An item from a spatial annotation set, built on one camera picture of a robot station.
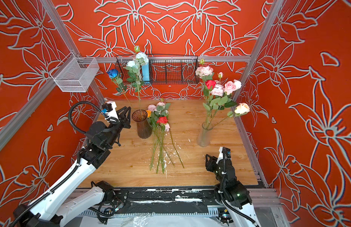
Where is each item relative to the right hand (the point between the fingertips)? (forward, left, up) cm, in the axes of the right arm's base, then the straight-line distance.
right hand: (207, 155), depth 78 cm
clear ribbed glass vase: (+13, 0, +1) cm, 13 cm away
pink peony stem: (+33, +28, -5) cm, 44 cm away
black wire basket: (+55, +25, +21) cm, 64 cm away
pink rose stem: (+16, -2, +25) cm, 29 cm away
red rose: (+26, +26, -1) cm, 37 cm away
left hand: (+14, +41, +27) cm, 51 cm away
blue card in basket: (+48, +37, +23) cm, 64 cm away
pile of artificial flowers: (+22, +31, -7) cm, 39 cm away
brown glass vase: (+24, +40, -6) cm, 46 cm away
